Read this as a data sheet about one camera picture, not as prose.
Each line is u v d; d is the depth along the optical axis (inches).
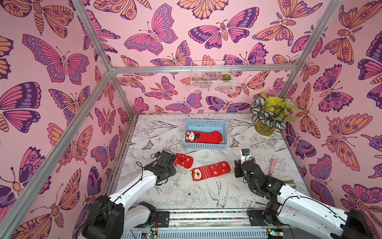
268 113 33.7
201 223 28.7
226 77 36.3
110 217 15.6
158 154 30.6
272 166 35.5
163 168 25.5
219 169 35.6
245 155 26.6
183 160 37.0
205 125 43.1
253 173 22.6
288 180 33.8
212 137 40.0
